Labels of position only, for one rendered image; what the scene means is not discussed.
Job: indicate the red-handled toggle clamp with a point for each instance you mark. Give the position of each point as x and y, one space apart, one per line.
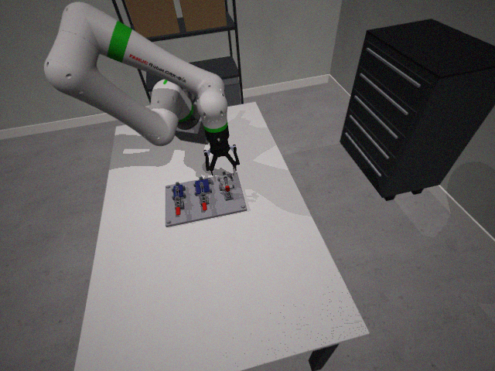
203 203

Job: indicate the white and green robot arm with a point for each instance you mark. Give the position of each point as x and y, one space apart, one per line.
71 68

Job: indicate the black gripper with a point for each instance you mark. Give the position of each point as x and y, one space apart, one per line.
215 149

